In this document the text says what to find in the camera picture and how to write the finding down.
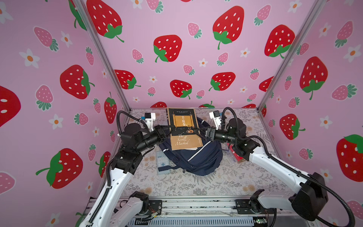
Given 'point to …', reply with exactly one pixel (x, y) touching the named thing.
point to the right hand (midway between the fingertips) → (196, 131)
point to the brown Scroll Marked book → (182, 136)
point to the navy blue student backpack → (203, 161)
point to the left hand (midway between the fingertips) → (175, 127)
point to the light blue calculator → (162, 161)
